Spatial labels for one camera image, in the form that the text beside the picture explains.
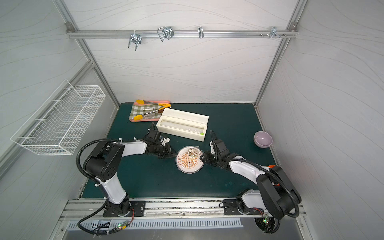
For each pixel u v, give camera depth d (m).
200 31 0.73
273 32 0.77
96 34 0.80
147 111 1.13
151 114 1.11
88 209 0.75
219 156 0.69
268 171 0.46
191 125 1.04
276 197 0.42
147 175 0.84
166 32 0.76
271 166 0.47
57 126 0.68
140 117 1.08
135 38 0.80
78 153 0.46
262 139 0.98
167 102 1.20
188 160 0.91
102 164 0.48
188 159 0.91
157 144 0.84
